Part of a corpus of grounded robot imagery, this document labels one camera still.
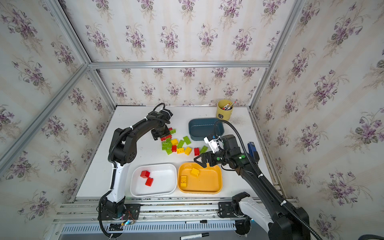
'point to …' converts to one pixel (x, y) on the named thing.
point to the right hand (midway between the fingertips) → (199, 159)
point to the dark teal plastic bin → (200, 128)
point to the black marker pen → (195, 236)
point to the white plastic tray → (165, 180)
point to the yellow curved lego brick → (183, 181)
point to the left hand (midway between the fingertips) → (163, 134)
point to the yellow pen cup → (224, 109)
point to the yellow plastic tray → (193, 178)
